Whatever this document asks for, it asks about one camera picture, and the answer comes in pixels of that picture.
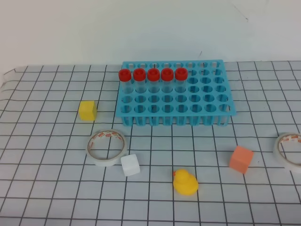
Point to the red capped clear tube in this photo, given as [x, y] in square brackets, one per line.
[181, 75]

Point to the blue test tube rack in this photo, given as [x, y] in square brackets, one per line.
[203, 98]

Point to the white grid pattern cloth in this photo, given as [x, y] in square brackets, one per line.
[47, 179]

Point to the white cube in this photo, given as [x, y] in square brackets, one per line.
[130, 165]

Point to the yellow cube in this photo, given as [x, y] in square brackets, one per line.
[87, 110]

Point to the white tape roll left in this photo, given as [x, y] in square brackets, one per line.
[104, 134]

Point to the white tape roll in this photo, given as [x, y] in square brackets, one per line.
[287, 164]
[104, 134]

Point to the yellow rubber duck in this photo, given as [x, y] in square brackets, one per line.
[184, 182]

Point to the orange cube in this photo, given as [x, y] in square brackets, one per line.
[241, 159]

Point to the white tape roll right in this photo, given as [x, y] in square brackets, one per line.
[287, 164]

